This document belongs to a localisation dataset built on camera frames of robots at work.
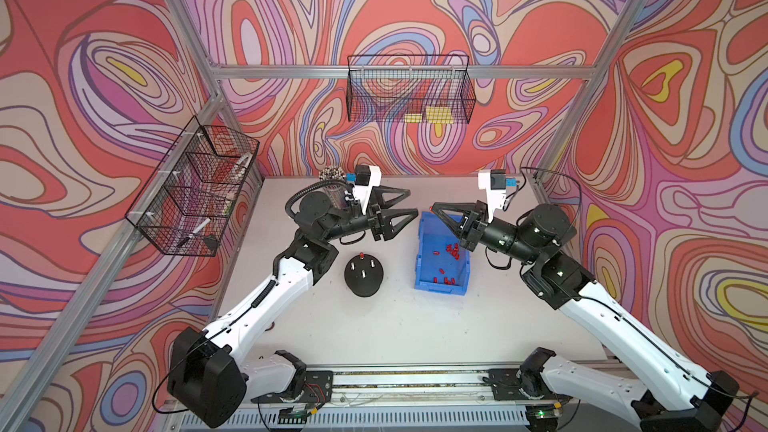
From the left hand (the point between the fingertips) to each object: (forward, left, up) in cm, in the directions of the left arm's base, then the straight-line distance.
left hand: (414, 209), depth 60 cm
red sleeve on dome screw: (+6, +13, -28) cm, 32 cm away
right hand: (-2, -3, 0) cm, 4 cm away
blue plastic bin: (+10, -13, -40) cm, 43 cm away
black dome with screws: (0, +12, -29) cm, 31 cm away
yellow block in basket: (+42, -10, -5) cm, 44 cm away
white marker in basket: (+2, +53, -13) cm, 55 cm away
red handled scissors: (-11, +39, -40) cm, 57 cm away
